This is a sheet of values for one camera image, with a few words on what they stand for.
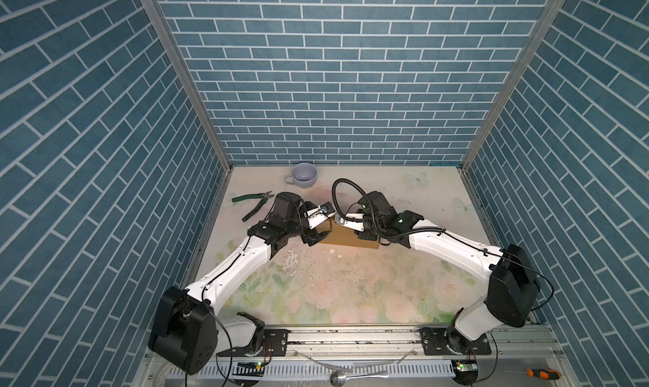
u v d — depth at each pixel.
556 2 0.72
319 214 0.68
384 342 0.75
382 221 0.63
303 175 1.14
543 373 0.68
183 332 0.40
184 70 0.87
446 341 0.67
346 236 0.75
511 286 0.43
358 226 0.73
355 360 0.71
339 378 0.67
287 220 0.63
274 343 0.74
